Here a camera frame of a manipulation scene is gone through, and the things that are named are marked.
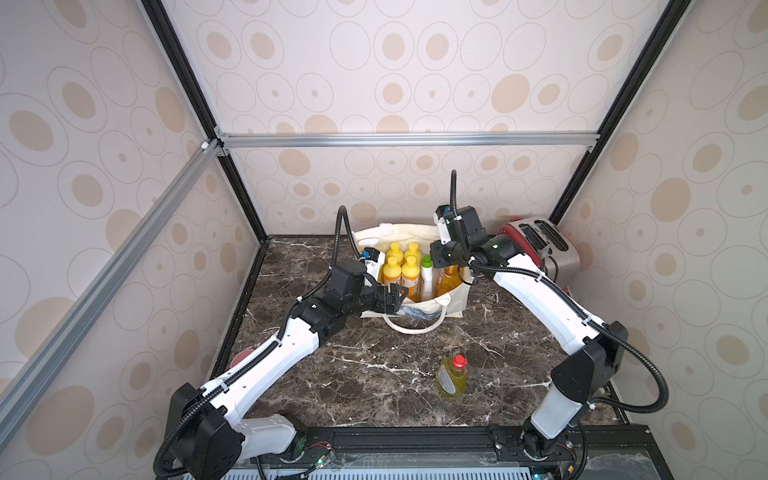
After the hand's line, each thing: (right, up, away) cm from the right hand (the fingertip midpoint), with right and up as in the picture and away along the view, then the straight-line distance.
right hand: (447, 246), depth 81 cm
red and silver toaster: (+35, +2, +15) cm, 38 cm away
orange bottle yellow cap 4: (-10, -9, +5) cm, 14 cm away
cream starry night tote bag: (-18, +3, +2) cm, 19 cm away
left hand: (-12, -11, -8) cm, 18 cm away
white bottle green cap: (-5, -9, +8) cm, 13 cm away
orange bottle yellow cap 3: (-15, -7, +4) cm, 17 cm away
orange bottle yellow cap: (-14, -1, +6) cm, 15 cm away
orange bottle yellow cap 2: (-9, -1, +6) cm, 11 cm away
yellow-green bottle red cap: (-1, -32, -10) cm, 33 cm away
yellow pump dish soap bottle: (-19, -6, -14) cm, 25 cm away
